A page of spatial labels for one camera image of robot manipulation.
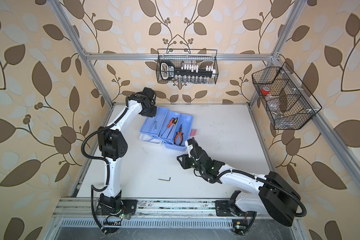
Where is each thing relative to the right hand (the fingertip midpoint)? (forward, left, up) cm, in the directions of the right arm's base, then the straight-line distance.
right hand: (179, 159), depth 80 cm
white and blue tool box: (+16, +19, +1) cm, 24 cm away
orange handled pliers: (+22, +2, -9) cm, 24 cm away
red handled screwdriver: (+26, +6, -2) cm, 27 cm away
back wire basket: (+53, -16, +25) cm, 60 cm away
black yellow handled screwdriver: (+26, +3, -2) cm, 26 cm away
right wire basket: (+18, -57, +23) cm, 64 cm away
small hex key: (+23, +15, +1) cm, 27 cm away
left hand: (+30, +17, +6) cm, 35 cm away
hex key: (-7, +9, -12) cm, 16 cm away
